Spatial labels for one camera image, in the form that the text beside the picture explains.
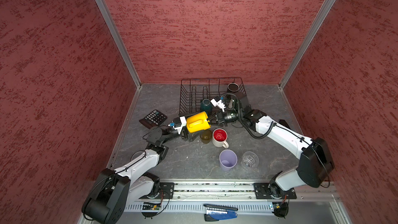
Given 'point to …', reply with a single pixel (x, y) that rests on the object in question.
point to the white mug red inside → (219, 136)
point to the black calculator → (155, 118)
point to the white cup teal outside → (206, 106)
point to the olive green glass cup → (205, 136)
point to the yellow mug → (197, 122)
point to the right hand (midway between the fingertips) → (204, 126)
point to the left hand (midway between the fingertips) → (200, 122)
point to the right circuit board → (280, 209)
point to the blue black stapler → (215, 212)
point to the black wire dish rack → (193, 90)
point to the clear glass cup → (250, 159)
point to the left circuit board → (148, 206)
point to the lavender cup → (228, 159)
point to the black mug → (232, 87)
